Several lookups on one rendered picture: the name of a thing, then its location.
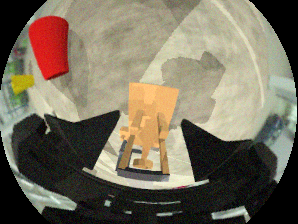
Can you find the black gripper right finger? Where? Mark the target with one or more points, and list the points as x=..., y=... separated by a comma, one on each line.
x=206, y=152

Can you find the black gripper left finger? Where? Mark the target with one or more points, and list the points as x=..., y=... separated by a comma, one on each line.
x=87, y=137

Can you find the yellow plastic cup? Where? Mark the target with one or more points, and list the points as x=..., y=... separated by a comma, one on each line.
x=22, y=82

